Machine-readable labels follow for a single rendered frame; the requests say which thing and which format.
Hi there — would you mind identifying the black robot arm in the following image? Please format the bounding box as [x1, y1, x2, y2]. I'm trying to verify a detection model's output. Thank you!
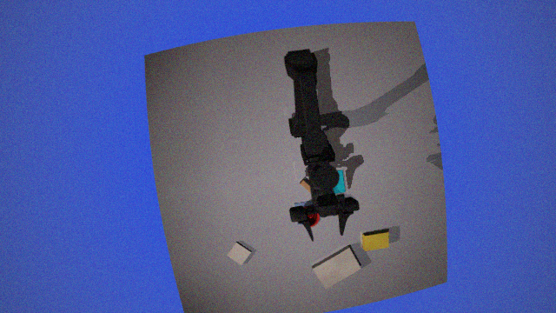
[284, 49, 346, 217]

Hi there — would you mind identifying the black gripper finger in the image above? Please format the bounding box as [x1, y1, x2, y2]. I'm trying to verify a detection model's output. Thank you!
[297, 218, 314, 242]
[338, 210, 354, 236]

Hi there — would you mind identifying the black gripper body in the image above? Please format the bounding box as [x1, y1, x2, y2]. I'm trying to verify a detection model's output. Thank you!
[289, 186, 359, 222]

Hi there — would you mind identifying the dark red cup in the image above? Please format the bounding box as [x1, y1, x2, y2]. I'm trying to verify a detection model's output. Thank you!
[303, 206, 320, 227]

